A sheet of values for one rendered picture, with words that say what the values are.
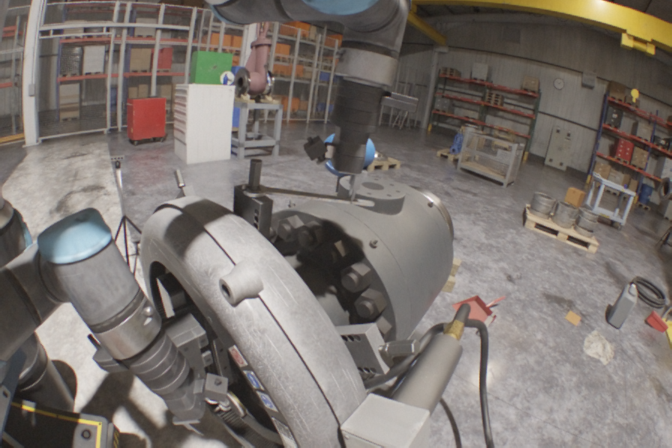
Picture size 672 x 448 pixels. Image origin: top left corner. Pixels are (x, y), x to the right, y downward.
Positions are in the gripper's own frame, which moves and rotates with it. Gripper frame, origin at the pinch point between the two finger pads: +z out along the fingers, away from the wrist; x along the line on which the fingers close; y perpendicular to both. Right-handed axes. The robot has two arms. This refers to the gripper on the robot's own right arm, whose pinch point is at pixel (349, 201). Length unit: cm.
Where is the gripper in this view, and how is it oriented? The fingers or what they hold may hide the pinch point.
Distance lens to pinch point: 50.2
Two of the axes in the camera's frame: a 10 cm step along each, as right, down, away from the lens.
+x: 1.7, 4.2, -8.9
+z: -2.0, 9.0, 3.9
